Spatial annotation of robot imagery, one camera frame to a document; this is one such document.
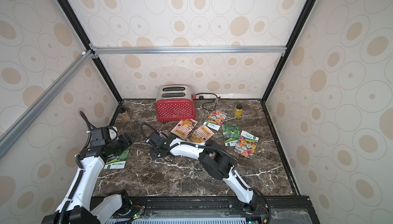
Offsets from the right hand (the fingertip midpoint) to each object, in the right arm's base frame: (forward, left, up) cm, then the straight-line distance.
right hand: (159, 150), depth 90 cm
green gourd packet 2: (+15, -44, -3) cm, 46 cm away
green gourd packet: (-7, +23, 0) cm, 24 cm away
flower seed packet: (+9, -53, -5) cm, 54 cm away
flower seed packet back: (+27, -33, -3) cm, 43 cm away
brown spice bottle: (+25, +31, -1) cm, 40 cm away
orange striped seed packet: (+14, -24, -3) cm, 27 cm away
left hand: (0, +9, +14) cm, 17 cm away
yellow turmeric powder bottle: (+30, -49, +3) cm, 58 cm away
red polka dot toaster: (+25, -7, +15) cm, 30 cm away
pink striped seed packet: (+18, -12, -2) cm, 22 cm away
